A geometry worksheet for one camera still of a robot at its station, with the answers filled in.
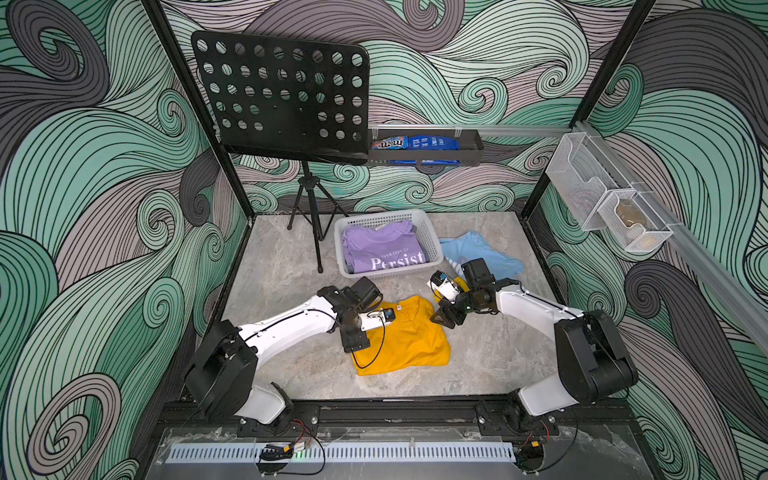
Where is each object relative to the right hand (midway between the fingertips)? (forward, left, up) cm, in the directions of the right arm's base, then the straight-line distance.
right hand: (445, 309), depth 90 cm
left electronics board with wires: (-36, +46, -3) cm, 58 cm away
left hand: (-6, +26, +4) cm, 27 cm away
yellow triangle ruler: (+1, -3, +13) cm, 14 cm away
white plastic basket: (+35, +6, +4) cm, 36 cm away
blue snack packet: (+42, +6, +32) cm, 53 cm away
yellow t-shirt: (-9, +11, -1) cm, 14 cm away
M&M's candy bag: (+41, +16, +32) cm, 54 cm away
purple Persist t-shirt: (+24, +19, +1) cm, 31 cm away
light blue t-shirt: (+27, -15, -3) cm, 31 cm away
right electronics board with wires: (-36, -15, -3) cm, 39 cm away
